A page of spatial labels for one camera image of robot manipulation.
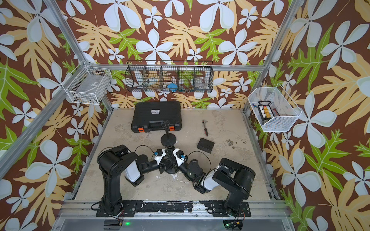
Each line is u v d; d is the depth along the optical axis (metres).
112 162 0.52
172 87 0.93
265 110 0.84
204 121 1.11
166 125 1.04
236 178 0.47
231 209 0.63
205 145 0.97
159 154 0.76
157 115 1.09
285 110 0.75
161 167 0.78
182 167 0.72
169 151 0.73
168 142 0.99
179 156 0.67
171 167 0.82
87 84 0.85
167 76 0.96
